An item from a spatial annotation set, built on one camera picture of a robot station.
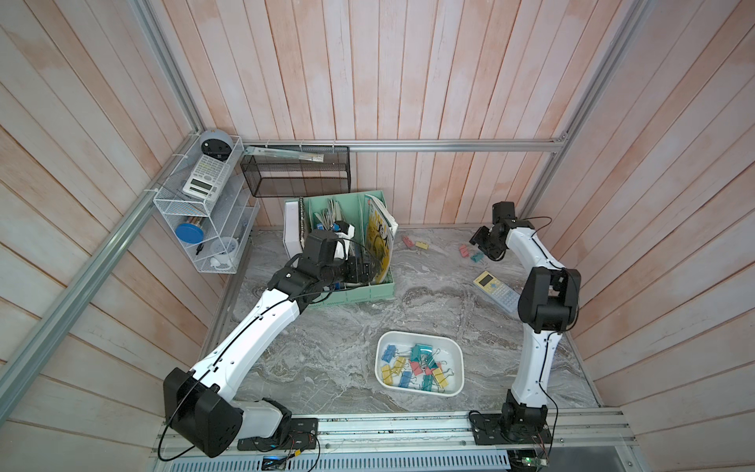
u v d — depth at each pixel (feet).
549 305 1.89
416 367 2.74
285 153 2.98
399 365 2.74
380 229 3.03
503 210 2.73
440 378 2.64
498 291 3.29
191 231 2.50
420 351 2.82
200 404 1.24
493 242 2.83
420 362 2.74
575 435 2.45
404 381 2.67
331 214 2.91
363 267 2.20
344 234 2.19
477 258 3.59
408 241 3.75
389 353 2.81
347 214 3.24
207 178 2.54
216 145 2.65
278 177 3.52
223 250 2.69
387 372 2.70
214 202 2.45
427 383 2.62
